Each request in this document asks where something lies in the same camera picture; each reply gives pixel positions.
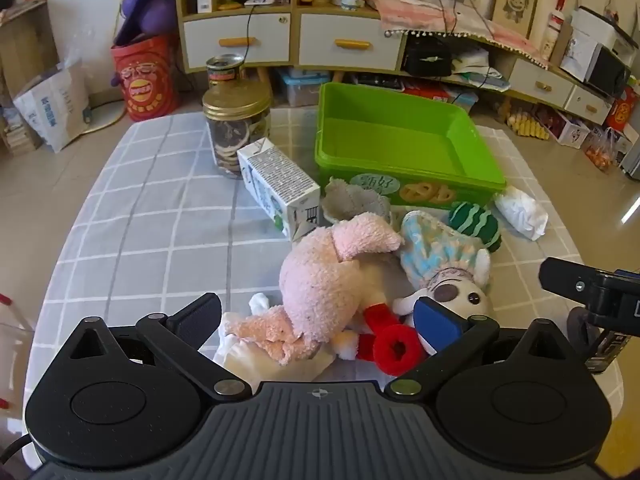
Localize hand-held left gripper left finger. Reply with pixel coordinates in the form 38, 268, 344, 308
67, 292, 253, 401

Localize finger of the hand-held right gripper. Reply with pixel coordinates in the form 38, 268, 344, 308
538, 256, 598, 307

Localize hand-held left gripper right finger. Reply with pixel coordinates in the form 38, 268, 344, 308
382, 296, 568, 401

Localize white cloth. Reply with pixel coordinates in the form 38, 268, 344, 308
494, 186, 549, 241
214, 292, 341, 393

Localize white dog plush blue dress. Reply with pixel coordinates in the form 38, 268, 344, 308
392, 210, 493, 332

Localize green striped plush ball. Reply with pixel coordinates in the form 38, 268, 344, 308
447, 201, 502, 253

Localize pink plush toy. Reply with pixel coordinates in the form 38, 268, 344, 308
222, 212, 405, 367

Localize grey washcloth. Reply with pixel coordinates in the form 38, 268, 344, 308
321, 177, 392, 223

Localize green plastic bin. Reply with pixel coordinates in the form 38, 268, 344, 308
315, 81, 507, 209

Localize grey checkered tablecloth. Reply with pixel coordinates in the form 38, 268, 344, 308
30, 107, 596, 411

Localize bag of oranges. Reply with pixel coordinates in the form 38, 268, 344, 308
585, 127, 619, 171

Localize white printed carton box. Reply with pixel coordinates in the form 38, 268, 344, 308
532, 102, 591, 150

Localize row of yellow bottles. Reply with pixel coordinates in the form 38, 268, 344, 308
506, 110, 551, 140

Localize white milk carton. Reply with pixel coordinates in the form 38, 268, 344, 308
236, 137, 322, 241

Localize red gift box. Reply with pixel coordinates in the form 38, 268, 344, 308
605, 87, 640, 133

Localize glass jar with gold lid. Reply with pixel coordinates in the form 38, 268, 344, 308
202, 81, 273, 180

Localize white oven with dark door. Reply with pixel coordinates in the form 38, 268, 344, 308
560, 35, 632, 98

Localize red cardboard box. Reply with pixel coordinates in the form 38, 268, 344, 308
400, 80, 453, 103

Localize white bottle red cap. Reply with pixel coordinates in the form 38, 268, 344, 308
542, 10, 563, 63

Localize printed tin can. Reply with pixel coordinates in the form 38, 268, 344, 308
206, 55, 246, 89

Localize red printed bucket bag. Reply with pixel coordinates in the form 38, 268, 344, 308
111, 35, 182, 122

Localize clear bin with blue lid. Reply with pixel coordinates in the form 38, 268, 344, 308
277, 67, 332, 108

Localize white storage box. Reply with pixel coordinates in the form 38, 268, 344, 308
570, 6, 627, 53

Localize black metal box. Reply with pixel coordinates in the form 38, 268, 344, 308
402, 35, 455, 77

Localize tall wooden shelf cabinet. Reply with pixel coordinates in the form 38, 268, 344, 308
172, 0, 299, 74

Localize low wooden sideboard cabinet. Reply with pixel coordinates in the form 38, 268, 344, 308
295, 2, 618, 126

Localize pink fringed cloth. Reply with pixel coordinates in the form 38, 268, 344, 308
362, 0, 549, 68

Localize purple plush toy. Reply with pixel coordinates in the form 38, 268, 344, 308
114, 0, 178, 46

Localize wooden side shelf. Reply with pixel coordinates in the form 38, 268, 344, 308
0, 0, 51, 92

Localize black cable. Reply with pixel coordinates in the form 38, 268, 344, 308
242, 5, 268, 83

